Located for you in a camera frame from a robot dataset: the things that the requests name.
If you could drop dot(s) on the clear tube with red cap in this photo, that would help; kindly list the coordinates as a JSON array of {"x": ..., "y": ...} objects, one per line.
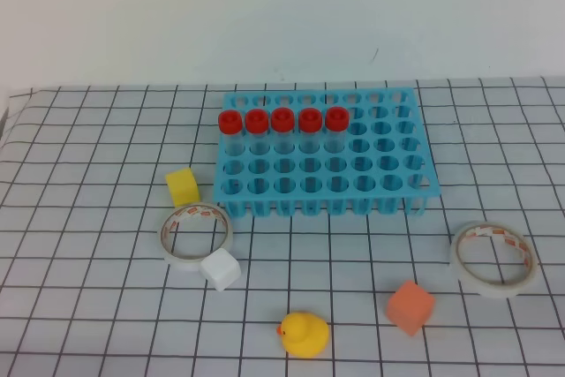
[{"x": 337, "y": 121}]

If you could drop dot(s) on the red-capped tube in rack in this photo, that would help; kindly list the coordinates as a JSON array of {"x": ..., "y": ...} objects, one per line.
[
  {"x": 257, "y": 125},
  {"x": 283, "y": 124},
  {"x": 310, "y": 121},
  {"x": 231, "y": 127}
]

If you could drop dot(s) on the blue test tube rack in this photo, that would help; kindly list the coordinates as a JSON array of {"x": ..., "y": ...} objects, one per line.
[{"x": 381, "y": 160}]

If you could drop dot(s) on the yellow foam cube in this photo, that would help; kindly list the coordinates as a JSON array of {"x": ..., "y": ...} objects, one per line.
[{"x": 183, "y": 188}]

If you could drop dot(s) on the left white tape roll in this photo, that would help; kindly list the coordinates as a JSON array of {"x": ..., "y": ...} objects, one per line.
[{"x": 192, "y": 213}]

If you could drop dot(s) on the white tape roll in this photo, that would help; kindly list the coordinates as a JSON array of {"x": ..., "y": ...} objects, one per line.
[
  {"x": 473, "y": 231},
  {"x": 192, "y": 213}
]

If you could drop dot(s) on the white foam cube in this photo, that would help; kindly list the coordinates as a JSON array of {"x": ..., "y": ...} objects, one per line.
[{"x": 220, "y": 269}]

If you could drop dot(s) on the yellow rubber duck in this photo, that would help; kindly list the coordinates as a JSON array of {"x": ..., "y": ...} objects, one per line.
[{"x": 303, "y": 335}]

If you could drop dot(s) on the orange foam cube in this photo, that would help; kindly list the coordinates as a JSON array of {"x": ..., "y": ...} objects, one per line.
[{"x": 410, "y": 308}]

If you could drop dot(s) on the right white tape roll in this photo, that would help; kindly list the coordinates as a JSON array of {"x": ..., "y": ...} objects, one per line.
[{"x": 473, "y": 231}]

